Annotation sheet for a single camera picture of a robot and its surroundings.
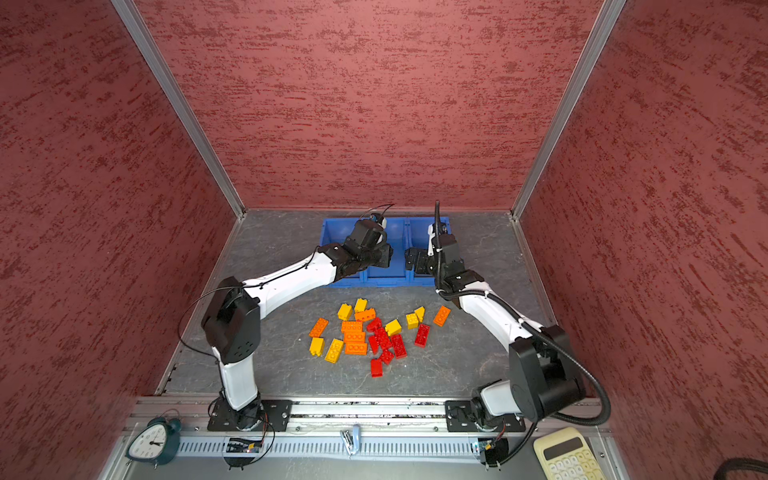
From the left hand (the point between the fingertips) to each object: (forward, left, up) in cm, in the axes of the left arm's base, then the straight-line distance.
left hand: (387, 255), depth 89 cm
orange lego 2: (-14, +7, -13) cm, 20 cm away
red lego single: (-19, -11, -14) cm, 26 cm away
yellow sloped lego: (-13, -10, -13) cm, 21 cm away
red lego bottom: (-29, +3, -14) cm, 32 cm away
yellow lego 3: (-10, +8, -13) cm, 19 cm away
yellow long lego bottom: (-24, +15, -15) cm, 32 cm away
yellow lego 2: (-13, +13, -13) cm, 22 cm away
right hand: (-1, -9, 0) cm, 9 cm away
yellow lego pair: (-16, -8, -12) cm, 21 cm away
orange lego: (-13, -17, -15) cm, 26 cm away
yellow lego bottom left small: (-24, +20, -13) cm, 34 cm away
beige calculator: (-48, -43, -13) cm, 66 cm away
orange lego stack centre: (-20, +10, -15) cm, 27 cm away
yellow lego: (-17, -2, -13) cm, 22 cm away
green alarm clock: (-47, +52, -11) cm, 71 cm away
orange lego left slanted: (-17, +21, -15) cm, 31 cm away
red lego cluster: (-22, +1, -14) cm, 26 cm away
